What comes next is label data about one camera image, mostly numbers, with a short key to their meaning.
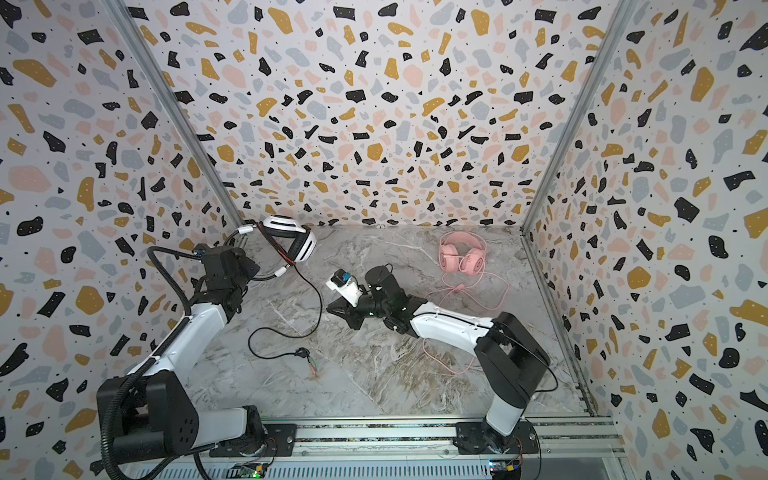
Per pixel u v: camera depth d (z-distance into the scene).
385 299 0.65
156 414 0.42
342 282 0.68
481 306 1.00
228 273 0.65
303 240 0.80
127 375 0.43
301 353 0.88
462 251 1.07
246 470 0.70
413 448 0.73
